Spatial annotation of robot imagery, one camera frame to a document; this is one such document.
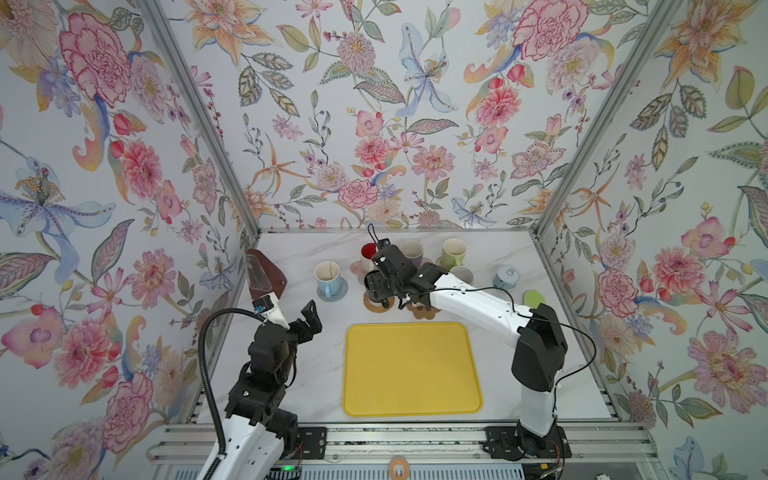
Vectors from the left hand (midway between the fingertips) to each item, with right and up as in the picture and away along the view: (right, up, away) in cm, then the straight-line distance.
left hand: (306, 308), depth 76 cm
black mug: (+18, +5, +1) cm, 19 cm away
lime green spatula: (+70, -1, +26) cm, 75 cm away
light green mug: (+43, +14, +26) cm, 52 cm away
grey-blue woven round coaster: (+6, +1, +28) cm, 28 cm away
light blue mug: (+1, +7, +25) cm, 26 cm away
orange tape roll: (+23, -36, -4) cm, 43 cm away
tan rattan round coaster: (+18, -4, +22) cm, 29 cm away
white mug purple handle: (+30, +16, +36) cm, 49 cm away
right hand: (+19, +7, +11) cm, 23 cm away
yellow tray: (+27, -20, +12) cm, 35 cm away
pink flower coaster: (+10, +9, +33) cm, 35 cm away
